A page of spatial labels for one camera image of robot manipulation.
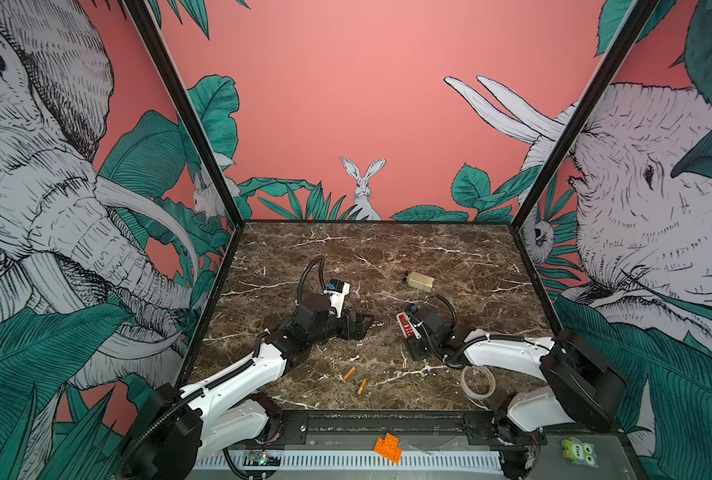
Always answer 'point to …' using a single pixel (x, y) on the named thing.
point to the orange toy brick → (388, 447)
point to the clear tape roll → (477, 381)
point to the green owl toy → (579, 452)
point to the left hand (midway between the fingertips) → (363, 312)
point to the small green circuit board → (262, 458)
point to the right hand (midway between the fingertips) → (409, 338)
